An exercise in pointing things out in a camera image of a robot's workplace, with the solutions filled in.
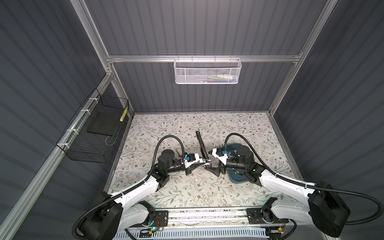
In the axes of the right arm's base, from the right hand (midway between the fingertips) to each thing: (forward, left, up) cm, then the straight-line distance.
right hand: (209, 160), depth 76 cm
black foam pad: (+14, +53, +14) cm, 56 cm away
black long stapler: (+15, +3, -14) cm, 21 cm away
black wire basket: (+7, +58, +13) cm, 60 cm away
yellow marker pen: (+22, +47, +12) cm, 53 cm away
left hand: (0, +3, +2) cm, 4 cm away
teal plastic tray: (-5, -14, -10) cm, 17 cm away
